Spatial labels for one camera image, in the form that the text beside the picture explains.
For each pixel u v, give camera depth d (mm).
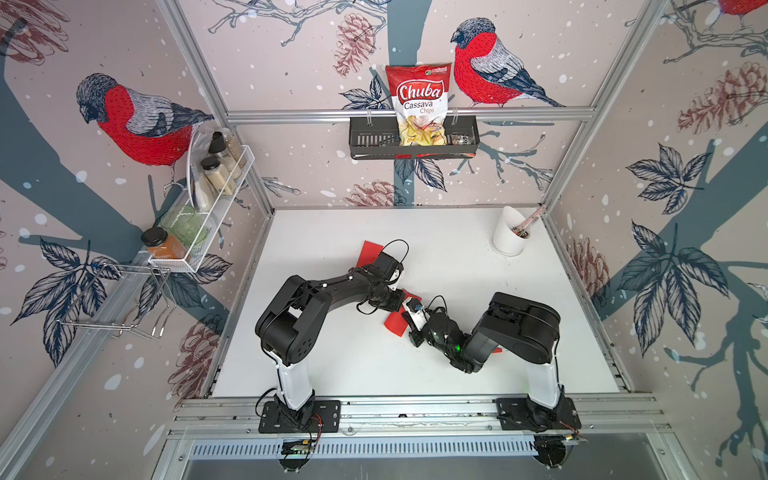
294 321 486
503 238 969
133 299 644
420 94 802
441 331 709
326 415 732
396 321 899
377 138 949
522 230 1033
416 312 788
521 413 723
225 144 831
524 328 515
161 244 593
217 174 761
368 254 1057
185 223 714
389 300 820
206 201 712
